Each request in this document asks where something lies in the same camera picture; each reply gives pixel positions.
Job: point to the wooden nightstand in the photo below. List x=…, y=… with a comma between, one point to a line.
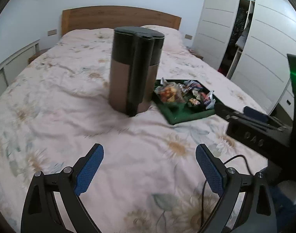
x=196, y=54
x=36, y=55

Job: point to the mixed fruit chips bag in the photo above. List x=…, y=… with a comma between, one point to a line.
x=169, y=92

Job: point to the silver white snack bag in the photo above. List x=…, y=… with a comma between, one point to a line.
x=209, y=101

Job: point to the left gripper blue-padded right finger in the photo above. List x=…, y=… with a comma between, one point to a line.
x=257, y=212

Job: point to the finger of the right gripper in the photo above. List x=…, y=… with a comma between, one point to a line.
x=229, y=114
x=261, y=117

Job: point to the floral pink bed quilt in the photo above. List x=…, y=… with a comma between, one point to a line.
x=149, y=179

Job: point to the right wooden nightstand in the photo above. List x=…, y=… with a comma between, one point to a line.
x=196, y=54

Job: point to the wall socket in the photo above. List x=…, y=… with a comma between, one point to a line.
x=52, y=32
x=188, y=36

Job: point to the white radiator cover panel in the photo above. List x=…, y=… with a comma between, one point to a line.
x=11, y=67

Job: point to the white sliding wardrobe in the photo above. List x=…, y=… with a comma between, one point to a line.
x=251, y=39

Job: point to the gold blue snack packet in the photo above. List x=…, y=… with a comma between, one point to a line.
x=194, y=103

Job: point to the left wall socket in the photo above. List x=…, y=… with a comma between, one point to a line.
x=52, y=32

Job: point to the left wooden nightstand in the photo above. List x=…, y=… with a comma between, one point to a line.
x=36, y=55

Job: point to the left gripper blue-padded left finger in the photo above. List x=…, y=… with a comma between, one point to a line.
x=41, y=213

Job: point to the black and bronze kettle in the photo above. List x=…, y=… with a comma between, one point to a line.
x=136, y=55

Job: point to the right wall socket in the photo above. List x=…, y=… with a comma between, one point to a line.
x=188, y=36

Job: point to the green tray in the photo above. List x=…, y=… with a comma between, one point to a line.
x=176, y=113

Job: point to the wooden headboard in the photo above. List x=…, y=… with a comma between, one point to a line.
x=95, y=17

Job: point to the blue red cookie packet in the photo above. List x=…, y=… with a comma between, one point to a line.
x=192, y=85

